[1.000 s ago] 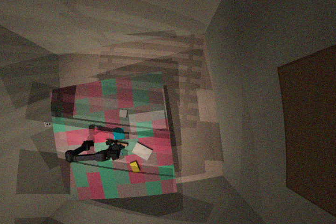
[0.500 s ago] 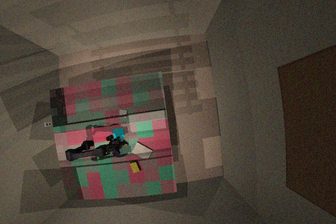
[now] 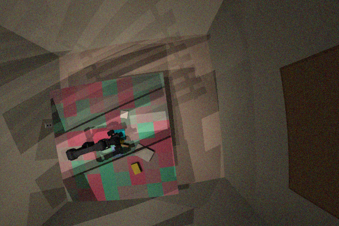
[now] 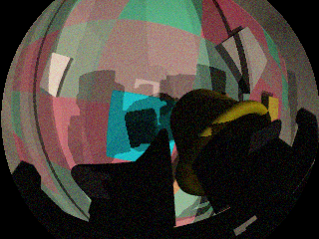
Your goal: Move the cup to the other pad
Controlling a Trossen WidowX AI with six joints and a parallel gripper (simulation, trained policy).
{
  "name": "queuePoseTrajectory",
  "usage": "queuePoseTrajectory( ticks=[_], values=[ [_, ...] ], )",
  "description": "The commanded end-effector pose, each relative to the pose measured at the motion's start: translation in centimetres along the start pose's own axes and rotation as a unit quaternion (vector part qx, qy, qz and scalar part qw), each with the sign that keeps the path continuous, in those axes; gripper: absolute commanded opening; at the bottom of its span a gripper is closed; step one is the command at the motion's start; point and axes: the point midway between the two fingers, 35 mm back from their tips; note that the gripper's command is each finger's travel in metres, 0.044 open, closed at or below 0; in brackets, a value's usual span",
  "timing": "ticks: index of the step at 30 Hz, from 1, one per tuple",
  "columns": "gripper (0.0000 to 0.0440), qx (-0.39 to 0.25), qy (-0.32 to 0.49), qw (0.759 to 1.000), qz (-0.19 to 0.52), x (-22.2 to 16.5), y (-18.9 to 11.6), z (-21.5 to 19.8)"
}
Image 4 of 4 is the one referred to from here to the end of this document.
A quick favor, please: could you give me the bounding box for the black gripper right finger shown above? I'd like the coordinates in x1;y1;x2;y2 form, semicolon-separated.
191;119;282;214

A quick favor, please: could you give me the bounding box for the brown wooden beam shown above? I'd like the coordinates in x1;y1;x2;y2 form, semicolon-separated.
171;92;231;195

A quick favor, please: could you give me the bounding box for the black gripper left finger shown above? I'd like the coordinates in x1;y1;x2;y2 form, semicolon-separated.
71;127;176;227

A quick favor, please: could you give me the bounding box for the yellow rectangular block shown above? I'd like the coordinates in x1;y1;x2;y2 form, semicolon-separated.
261;96;279;120

